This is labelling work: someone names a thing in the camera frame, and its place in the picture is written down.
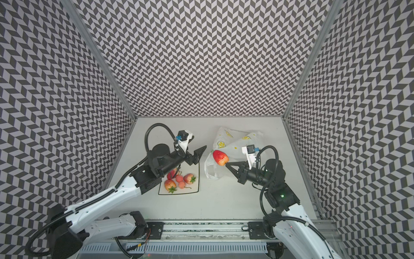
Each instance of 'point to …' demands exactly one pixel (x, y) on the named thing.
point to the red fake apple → (220, 157)
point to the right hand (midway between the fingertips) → (226, 171)
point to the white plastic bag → (230, 141)
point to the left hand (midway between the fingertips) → (199, 142)
